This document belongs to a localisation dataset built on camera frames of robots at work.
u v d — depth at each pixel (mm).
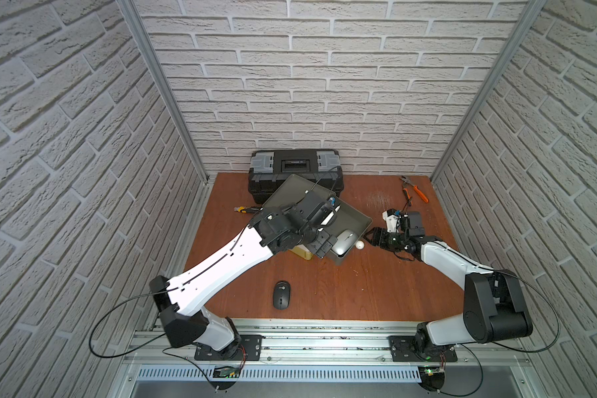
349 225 835
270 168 1001
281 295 825
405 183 1176
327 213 497
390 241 776
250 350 728
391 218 833
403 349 727
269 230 437
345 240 809
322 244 590
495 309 437
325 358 729
